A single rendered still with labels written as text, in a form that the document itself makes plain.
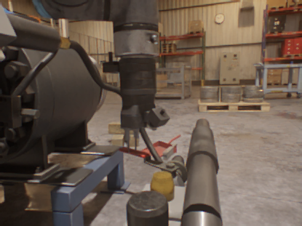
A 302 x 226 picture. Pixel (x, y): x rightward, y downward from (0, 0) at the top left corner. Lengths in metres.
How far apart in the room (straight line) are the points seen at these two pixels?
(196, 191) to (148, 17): 0.34
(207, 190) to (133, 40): 0.32
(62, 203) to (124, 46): 0.66
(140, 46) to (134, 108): 0.12
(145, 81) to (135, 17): 0.11
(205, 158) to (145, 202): 0.09
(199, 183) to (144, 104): 0.30
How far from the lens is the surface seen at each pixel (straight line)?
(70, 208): 0.94
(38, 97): 0.91
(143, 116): 0.45
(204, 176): 0.19
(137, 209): 0.26
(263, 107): 4.40
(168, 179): 0.35
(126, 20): 0.44
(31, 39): 0.69
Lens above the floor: 0.64
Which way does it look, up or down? 9 degrees down
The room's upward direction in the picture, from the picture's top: 2 degrees counter-clockwise
